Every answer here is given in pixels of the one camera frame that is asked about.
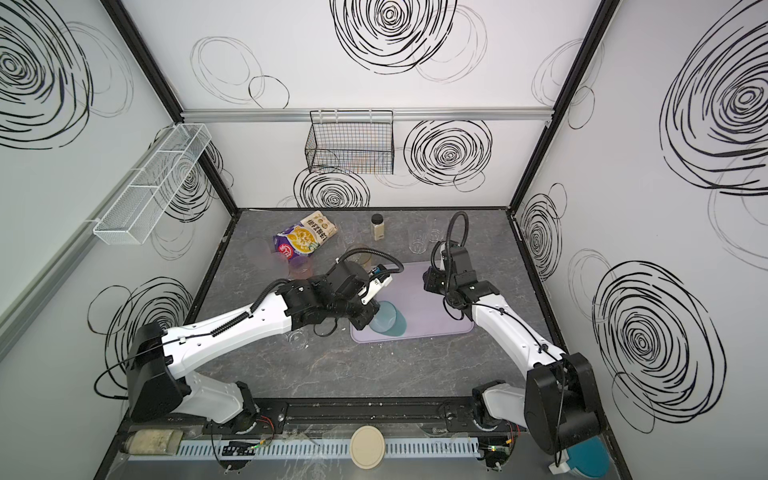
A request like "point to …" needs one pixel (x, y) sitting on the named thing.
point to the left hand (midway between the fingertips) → (380, 305)
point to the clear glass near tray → (417, 241)
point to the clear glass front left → (298, 340)
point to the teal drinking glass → (388, 320)
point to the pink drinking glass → (300, 268)
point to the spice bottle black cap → (377, 218)
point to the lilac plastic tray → (424, 311)
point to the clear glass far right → (436, 233)
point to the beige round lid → (367, 447)
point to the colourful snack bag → (300, 240)
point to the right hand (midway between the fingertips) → (423, 276)
